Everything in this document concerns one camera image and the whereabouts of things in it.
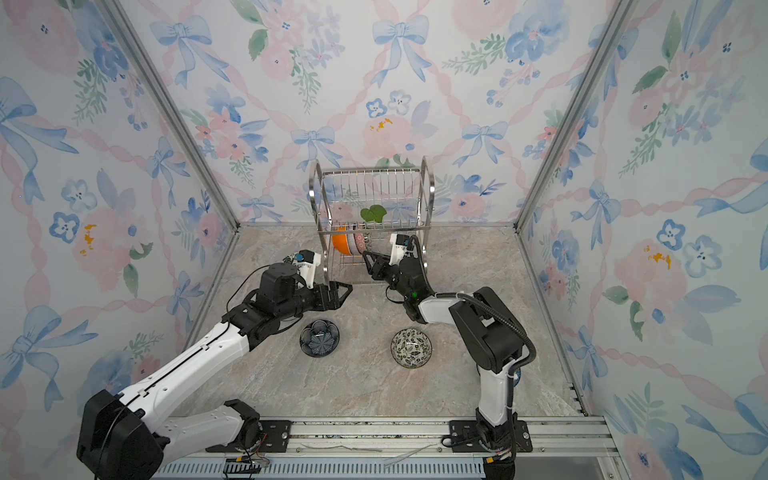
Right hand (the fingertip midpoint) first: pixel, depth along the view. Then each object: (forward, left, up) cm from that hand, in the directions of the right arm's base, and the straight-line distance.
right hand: (365, 252), depth 89 cm
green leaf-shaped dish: (+6, -3, +10) cm, 12 cm away
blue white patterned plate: (-40, -31, +13) cm, 52 cm away
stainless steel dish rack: (+32, +6, -11) cm, 34 cm away
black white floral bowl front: (-22, -14, -17) cm, 31 cm away
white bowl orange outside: (+9, +9, -5) cm, 13 cm away
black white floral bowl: (+8, +3, -4) cm, 10 cm away
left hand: (-15, +5, +4) cm, 16 cm away
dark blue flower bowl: (-20, +14, -16) cm, 29 cm away
